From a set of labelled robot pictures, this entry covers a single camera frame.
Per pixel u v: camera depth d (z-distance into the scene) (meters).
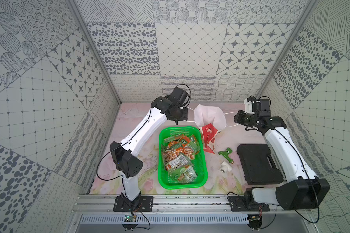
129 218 0.71
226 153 0.91
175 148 0.87
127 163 0.44
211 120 0.93
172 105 0.53
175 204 0.76
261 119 0.55
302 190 0.39
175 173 0.78
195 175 0.81
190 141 0.92
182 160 0.84
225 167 0.84
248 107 0.70
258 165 0.82
